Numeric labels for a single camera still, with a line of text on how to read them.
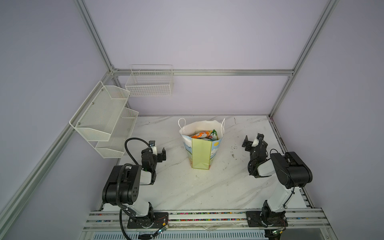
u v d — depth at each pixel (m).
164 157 0.88
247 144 0.87
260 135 0.80
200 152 0.81
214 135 0.90
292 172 0.49
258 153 0.73
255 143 0.84
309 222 0.75
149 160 0.72
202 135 0.80
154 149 0.83
